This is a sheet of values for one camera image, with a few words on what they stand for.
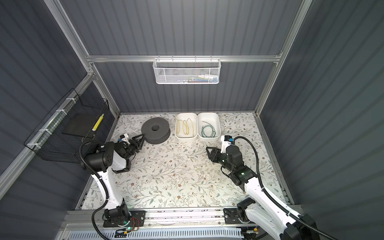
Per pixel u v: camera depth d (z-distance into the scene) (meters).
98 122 0.78
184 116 1.15
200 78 0.91
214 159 0.69
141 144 0.94
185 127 1.12
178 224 0.73
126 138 0.92
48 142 0.65
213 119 1.15
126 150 0.85
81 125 0.76
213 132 1.08
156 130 1.04
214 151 0.70
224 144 0.71
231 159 0.60
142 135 0.96
